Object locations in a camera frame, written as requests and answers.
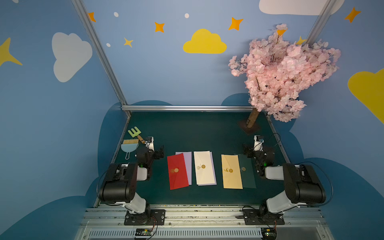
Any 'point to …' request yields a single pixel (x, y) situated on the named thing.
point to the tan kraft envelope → (231, 172)
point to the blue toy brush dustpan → (129, 145)
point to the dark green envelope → (247, 171)
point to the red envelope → (178, 177)
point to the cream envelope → (204, 170)
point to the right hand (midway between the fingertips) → (252, 142)
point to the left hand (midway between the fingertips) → (155, 143)
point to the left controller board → (143, 232)
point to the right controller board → (269, 233)
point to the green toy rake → (136, 134)
